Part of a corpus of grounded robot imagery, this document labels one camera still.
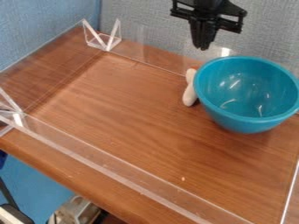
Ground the white toy mushroom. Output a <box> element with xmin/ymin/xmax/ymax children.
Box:
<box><xmin>182</xmin><ymin>68</ymin><xmax>198</xmax><ymax>107</ymax></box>

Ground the clear acrylic front barrier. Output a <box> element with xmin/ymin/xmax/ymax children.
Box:
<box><xmin>14</xmin><ymin>115</ymin><xmax>254</xmax><ymax>224</ymax></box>

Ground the clear acrylic left bracket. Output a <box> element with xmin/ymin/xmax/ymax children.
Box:
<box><xmin>0</xmin><ymin>88</ymin><xmax>26</xmax><ymax>137</ymax></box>

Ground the blue plastic bowl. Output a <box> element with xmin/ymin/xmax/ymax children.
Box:
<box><xmin>192</xmin><ymin>56</ymin><xmax>299</xmax><ymax>134</ymax></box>

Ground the clear acrylic corner bracket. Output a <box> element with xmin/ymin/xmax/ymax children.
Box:
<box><xmin>82</xmin><ymin>19</ymin><xmax>122</xmax><ymax>52</ymax></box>

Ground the grey power strip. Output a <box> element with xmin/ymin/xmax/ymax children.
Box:
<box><xmin>47</xmin><ymin>195</ymin><xmax>102</xmax><ymax>224</ymax></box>

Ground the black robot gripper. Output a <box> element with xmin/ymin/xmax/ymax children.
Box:
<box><xmin>171</xmin><ymin>0</ymin><xmax>249</xmax><ymax>51</ymax></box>

